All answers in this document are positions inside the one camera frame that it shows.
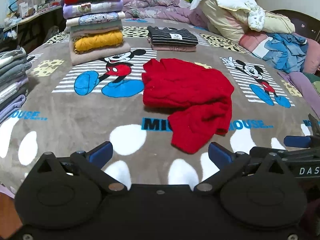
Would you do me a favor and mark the red knit sweater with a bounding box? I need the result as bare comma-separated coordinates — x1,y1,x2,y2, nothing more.
142,59,234,154

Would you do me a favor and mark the grey folded clothes stack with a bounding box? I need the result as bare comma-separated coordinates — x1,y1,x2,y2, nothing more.
1,47,32,122

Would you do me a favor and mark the Mickey Mouse brown blanket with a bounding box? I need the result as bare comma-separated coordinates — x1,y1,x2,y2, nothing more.
1,20,319,193

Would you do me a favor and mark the purple green folded bedding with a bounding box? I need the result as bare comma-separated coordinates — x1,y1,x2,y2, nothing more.
277,38,320,120

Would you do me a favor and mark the blue crumpled cloth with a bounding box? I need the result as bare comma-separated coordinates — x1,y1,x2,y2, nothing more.
262,33,309,73

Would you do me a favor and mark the beige folded garment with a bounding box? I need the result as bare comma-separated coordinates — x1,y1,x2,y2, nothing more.
69,32,131,65

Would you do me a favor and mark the dark wooden headboard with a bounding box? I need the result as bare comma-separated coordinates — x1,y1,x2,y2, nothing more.
272,9,320,43

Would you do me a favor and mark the yellow knit folded sweater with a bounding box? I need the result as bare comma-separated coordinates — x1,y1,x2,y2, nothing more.
73,30,123,54

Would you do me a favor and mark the pink folded garment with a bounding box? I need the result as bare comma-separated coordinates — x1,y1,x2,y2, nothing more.
147,37,196,52

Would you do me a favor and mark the mint green folded garment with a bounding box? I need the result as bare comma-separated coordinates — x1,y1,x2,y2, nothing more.
70,20,122,32

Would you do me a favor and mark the black white striped garment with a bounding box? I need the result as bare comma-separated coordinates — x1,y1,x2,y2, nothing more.
147,26,199,47

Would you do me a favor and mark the cream blue folded garment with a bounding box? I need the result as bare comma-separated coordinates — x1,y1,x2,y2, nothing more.
66,11,125,27

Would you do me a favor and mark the white cream pillow bundle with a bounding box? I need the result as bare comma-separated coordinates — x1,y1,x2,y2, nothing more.
190,0,296,43

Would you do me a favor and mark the cluttered desk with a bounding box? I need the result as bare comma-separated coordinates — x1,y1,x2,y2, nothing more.
1,5,66,53

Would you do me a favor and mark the lavender floral folded garment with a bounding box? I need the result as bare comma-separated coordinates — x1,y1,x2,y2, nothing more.
60,0,123,19

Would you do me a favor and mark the purple floral quilt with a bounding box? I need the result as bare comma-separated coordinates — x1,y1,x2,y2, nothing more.
123,0,208,29

